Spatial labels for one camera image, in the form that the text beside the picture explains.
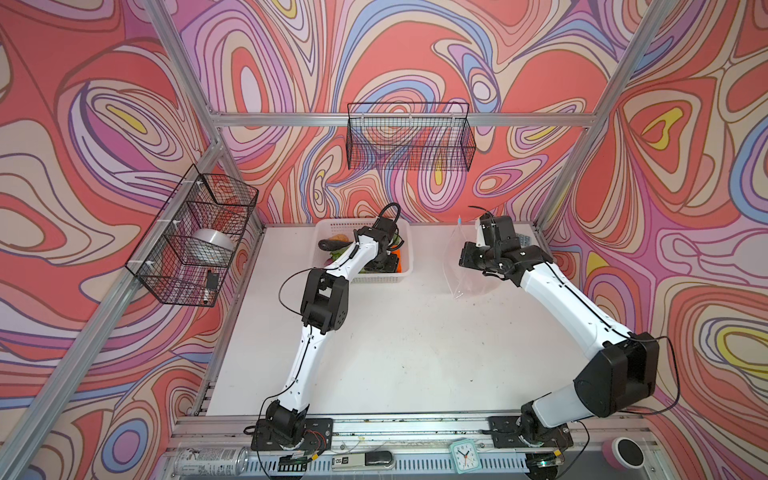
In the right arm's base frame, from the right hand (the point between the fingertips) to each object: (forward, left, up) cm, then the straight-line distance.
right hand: (465, 260), depth 84 cm
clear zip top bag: (-6, +2, -1) cm, 7 cm away
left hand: (+11, +22, -17) cm, 30 cm away
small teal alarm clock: (-45, +5, -18) cm, 48 cm away
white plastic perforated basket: (+25, +45, -10) cm, 52 cm away
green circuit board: (-44, +47, -22) cm, 68 cm away
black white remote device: (-45, +29, -15) cm, 56 cm away
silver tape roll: (-4, +64, +15) cm, 66 cm away
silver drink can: (-44, +64, -14) cm, 79 cm away
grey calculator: (+24, -32, -20) cm, 44 cm away
